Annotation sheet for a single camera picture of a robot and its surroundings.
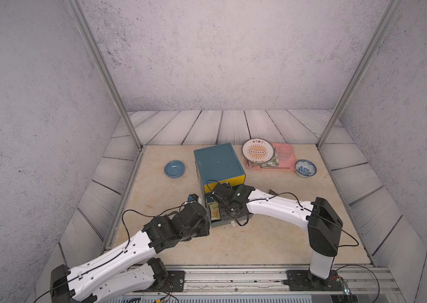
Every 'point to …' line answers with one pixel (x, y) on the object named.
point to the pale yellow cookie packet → (215, 211)
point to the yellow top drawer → (239, 180)
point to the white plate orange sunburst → (258, 150)
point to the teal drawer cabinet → (218, 164)
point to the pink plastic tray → (289, 165)
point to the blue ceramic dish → (174, 169)
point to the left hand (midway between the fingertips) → (214, 227)
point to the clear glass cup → (285, 152)
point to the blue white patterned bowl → (305, 168)
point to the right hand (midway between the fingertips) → (226, 215)
